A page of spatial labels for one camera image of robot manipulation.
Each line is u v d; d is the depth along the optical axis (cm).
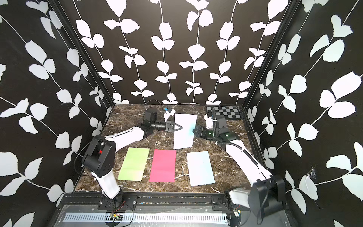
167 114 80
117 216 71
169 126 77
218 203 73
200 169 86
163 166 88
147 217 70
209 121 74
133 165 89
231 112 114
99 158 48
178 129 80
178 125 81
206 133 71
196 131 75
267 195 37
